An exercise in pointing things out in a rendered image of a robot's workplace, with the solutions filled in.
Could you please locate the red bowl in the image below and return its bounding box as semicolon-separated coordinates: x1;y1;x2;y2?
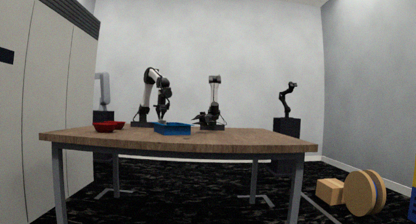
104;121;126;130
93;122;117;133

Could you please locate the blue box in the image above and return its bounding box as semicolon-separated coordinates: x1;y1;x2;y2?
152;122;191;135

